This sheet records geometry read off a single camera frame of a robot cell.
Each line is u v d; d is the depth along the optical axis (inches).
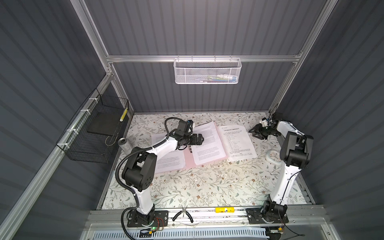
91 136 28.4
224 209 29.5
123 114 32.2
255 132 37.1
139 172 19.3
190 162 36.0
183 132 29.0
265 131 36.2
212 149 37.9
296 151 23.1
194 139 32.6
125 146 34.5
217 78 35.9
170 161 36.9
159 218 28.7
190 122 34.0
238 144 40.2
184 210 29.8
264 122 38.7
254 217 28.9
